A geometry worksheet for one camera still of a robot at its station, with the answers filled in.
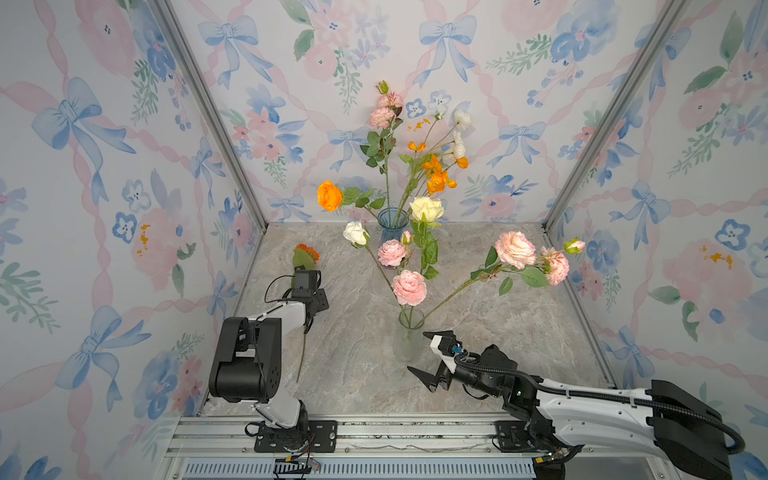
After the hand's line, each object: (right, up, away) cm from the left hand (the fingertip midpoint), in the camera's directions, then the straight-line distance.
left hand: (315, 295), depth 97 cm
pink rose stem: (+29, -1, -21) cm, 36 cm away
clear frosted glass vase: (+29, -11, -16) cm, 35 cm away
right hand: (+31, -9, -23) cm, 40 cm away
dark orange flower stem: (-2, -17, -9) cm, 19 cm away
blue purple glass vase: (+25, +24, +1) cm, 35 cm away
